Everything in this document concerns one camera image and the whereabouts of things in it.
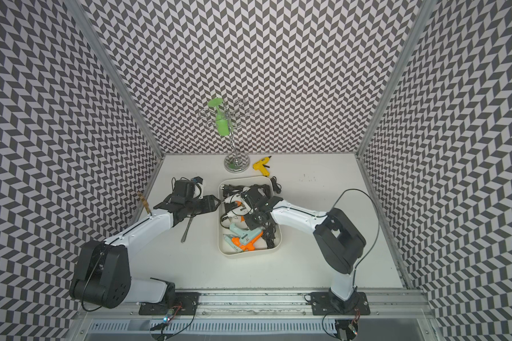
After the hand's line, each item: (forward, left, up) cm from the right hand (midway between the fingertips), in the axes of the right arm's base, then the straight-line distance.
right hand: (253, 222), depth 88 cm
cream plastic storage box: (-5, +8, -2) cm, 10 cm away
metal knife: (-1, +29, -3) cm, 29 cm away
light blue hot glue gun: (-6, +10, -2) cm, 12 cm away
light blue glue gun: (-7, +3, +3) cm, 8 cm away
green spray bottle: (+41, +15, +19) cm, 47 cm away
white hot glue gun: (-6, -7, 0) cm, 9 cm away
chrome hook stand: (+44, +12, +20) cm, 50 cm away
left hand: (+6, +16, +5) cm, 18 cm away
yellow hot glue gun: (+34, -2, -2) cm, 34 cm away
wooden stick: (+14, +54, -6) cm, 56 cm away
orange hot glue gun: (-10, +2, +1) cm, 10 cm away
